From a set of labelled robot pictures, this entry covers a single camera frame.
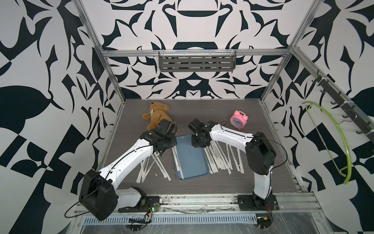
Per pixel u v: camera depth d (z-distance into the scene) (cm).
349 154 57
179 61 97
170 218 71
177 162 78
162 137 57
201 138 67
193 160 89
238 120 97
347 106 59
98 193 39
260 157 50
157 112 99
